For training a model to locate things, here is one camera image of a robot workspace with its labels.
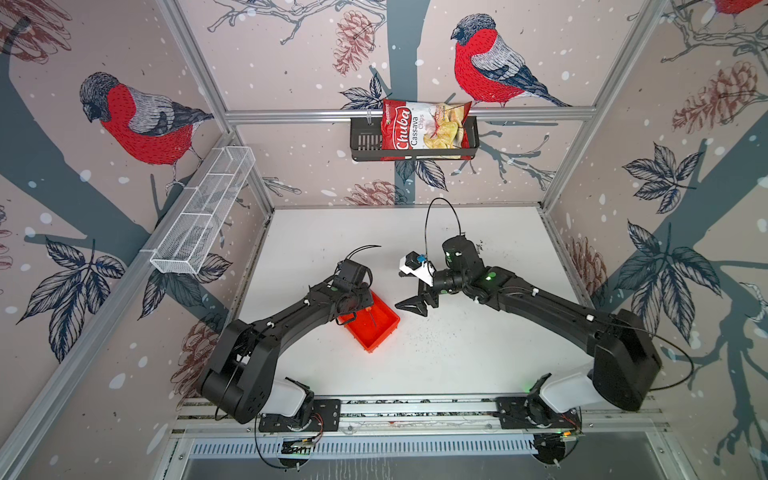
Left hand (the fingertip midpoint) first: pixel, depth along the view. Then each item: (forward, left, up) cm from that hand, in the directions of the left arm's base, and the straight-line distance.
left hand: (367, 296), depth 88 cm
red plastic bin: (-9, -2, -1) cm, 9 cm away
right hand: (-5, -9, +12) cm, 16 cm away
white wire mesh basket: (+1, +43, +24) cm, 49 cm away
